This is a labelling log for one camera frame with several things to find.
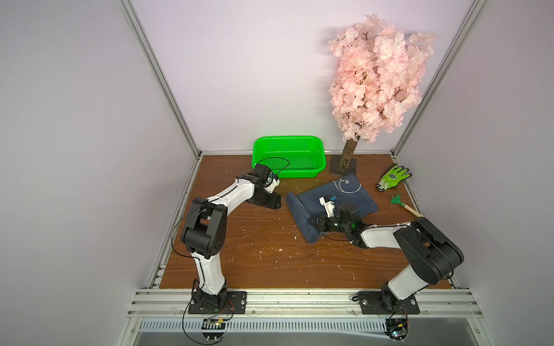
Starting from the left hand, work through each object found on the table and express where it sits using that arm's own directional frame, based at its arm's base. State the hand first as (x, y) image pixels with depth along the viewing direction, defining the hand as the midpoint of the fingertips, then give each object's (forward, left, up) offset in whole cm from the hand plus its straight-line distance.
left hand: (278, 202), depth 93 cm
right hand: (-7, -13, +1) cm, 15 cm away
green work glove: (+18, -58, -5) cm, 61 cm away
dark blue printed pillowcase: (+1, -13, -4) cm, 14 cm away
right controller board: (-44, -41, -7) cm, 60 cm away
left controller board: (-43, +21, -9) cm, 49 cm away
